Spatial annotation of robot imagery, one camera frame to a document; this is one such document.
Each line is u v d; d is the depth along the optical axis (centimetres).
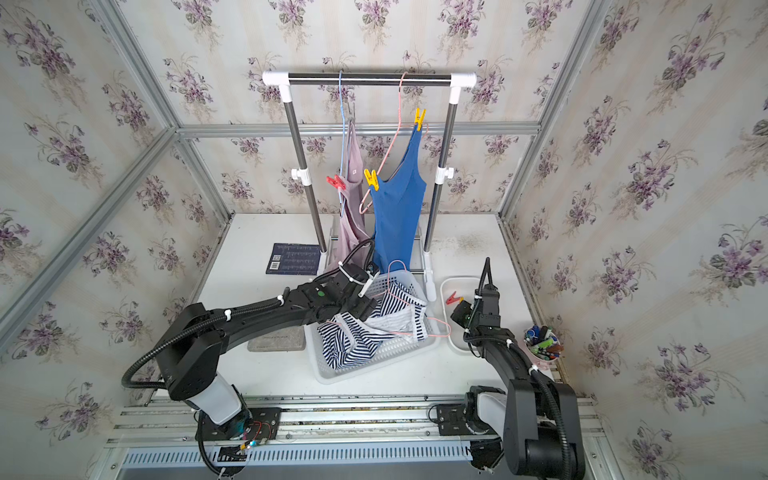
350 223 70
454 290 98
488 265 73
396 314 85
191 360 43
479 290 69
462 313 80
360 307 77
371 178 61
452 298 96
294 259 105
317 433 73
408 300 85
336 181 60
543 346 77
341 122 96
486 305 69
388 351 78
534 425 41
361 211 62
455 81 59
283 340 84
